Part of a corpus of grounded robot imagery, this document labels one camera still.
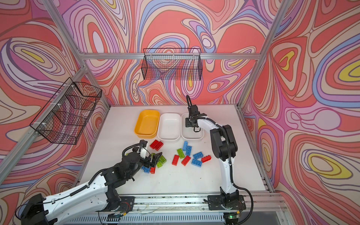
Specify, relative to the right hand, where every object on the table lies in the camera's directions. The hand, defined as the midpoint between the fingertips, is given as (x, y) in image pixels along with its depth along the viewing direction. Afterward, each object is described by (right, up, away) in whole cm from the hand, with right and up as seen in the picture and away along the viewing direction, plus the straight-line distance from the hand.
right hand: (192, 124), depth 104 cm
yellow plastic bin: (-35, 0, +3) cm, 35 cm away
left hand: (-24, -13, -26) cm, 37 cm away
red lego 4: (+8, -21, -16) cm, 27 cm away
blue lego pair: (-4, -16, -11) cm, 19 cm away
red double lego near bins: (-25, -13, -11) cm, 30 cm away
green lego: (-9, -18, -13) cm, 24 cm away
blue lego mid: (+3, -20, -14) cm, 24 cm away
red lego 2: (-12, -22, -15) cm, 29 cm away
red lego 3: (-5, -22, -15) cm, 28 cm away
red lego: (-26, -27, -20) cm, 42 cm away
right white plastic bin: (-2, -6, -3) cm, 7 cm away
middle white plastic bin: (-17, -2, 0) cm, 17 cm away
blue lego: (+2, -23, -17) cm, 29 cm away
